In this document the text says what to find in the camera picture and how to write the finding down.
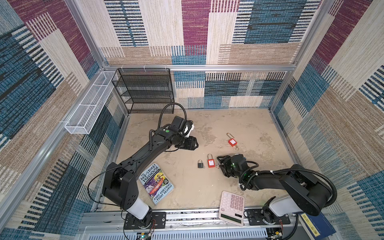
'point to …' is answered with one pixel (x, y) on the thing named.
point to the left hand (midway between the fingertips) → (195, 143)
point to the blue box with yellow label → (318, 226)
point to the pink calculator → (231, 209)
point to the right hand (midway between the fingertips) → (216, 162)
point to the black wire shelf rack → (147, 90)
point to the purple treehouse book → (156, 183)
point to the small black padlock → (200, 164)
